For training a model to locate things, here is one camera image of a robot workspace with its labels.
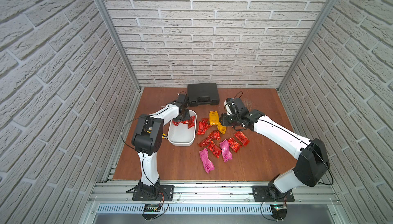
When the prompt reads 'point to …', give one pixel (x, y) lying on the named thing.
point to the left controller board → (151, 208)
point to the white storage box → (181, 135)
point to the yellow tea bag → (222, 129)
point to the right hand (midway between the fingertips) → (224, 119)
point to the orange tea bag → (214, 117)
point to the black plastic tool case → (202, 93)
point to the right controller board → (279, 211)
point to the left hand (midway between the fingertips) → (186, 114)
